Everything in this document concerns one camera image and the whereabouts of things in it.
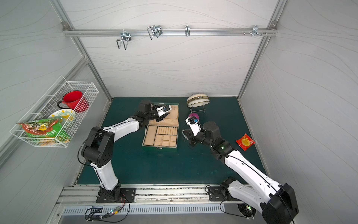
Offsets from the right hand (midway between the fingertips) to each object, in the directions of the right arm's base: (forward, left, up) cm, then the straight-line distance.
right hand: (184, 129), depth 75 cm
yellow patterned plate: (-2, +59, +12) cm, 60 cm away
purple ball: (+24, -5, -18) cm, 31 cm away
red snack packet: (+5, -41, -22) cm, 47 cm away
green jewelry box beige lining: (+6, +15, -18) cm, 24 cm away
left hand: (+19, +12, -5) cm, 24 cm away
